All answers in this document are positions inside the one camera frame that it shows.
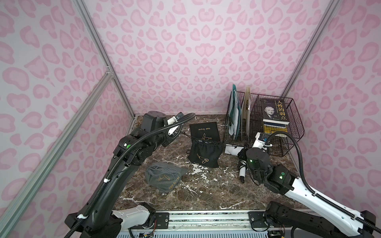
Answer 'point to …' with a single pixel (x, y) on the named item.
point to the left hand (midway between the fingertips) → (168, 124)
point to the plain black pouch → (206, 153)
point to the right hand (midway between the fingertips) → (242, 144)
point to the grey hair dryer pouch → (164, 176)
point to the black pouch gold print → (208, 131)
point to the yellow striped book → (271, 127)
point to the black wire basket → (280, 146)
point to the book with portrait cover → (275, 111)
